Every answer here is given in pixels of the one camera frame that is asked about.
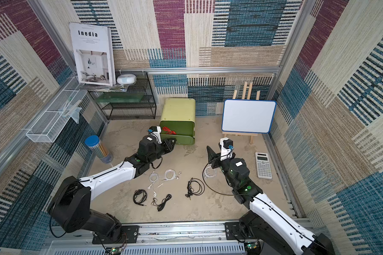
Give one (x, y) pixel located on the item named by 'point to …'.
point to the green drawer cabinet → (178, 117)
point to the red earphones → (169, 132)
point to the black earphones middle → (160, 206)
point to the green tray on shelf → (119, 97)
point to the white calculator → (264, 170)
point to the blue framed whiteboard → (248, 116)
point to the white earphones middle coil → (173, 173)
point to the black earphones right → (194, 187)
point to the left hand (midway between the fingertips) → (175, 139)
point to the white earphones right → (209, 171)
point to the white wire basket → (47, 128)
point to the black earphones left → (140, 196)
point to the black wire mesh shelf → (133, 110)
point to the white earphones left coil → (153, 181)
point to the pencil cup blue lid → (94, 143)
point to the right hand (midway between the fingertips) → (214, 144)
